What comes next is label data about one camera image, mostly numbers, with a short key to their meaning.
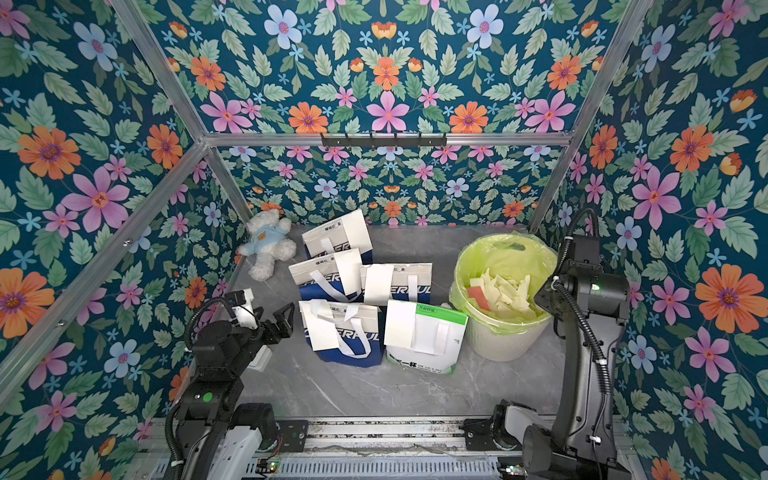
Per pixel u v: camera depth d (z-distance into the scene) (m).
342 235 0.89
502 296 0.82
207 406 0.50
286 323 0.67
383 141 0.93
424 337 0.73
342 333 0.75
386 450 0.73
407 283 0.79
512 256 0.80
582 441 0.36
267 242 1.05
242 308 0.59
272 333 0.65
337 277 0.86
